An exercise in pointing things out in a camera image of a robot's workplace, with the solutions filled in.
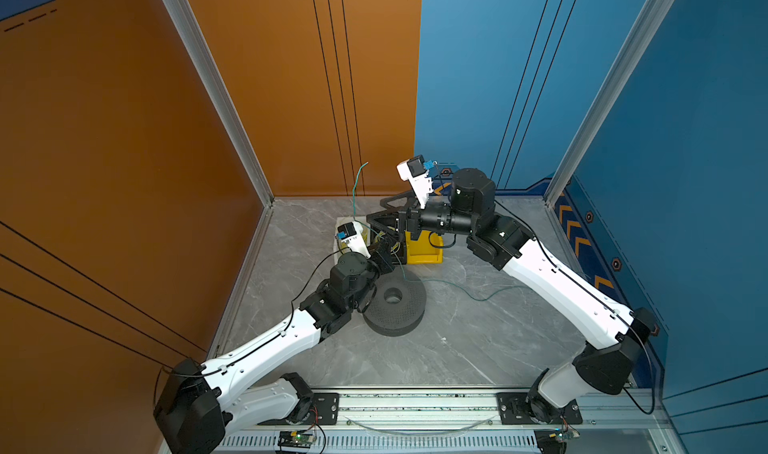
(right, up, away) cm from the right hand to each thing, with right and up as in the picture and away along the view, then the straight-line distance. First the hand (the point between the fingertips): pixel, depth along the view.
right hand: (375, 211), depth 59 cm
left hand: (+4, -6, +14) cm, 16 cm away
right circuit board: (+44, -52, +11) cm, 69 cm away
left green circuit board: (-20, -54, +12) cm, 59 cm away
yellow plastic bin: (+13, -12, +38) cm, 42 cm away
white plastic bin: (-7, -8, +5) cm, 12 cm away
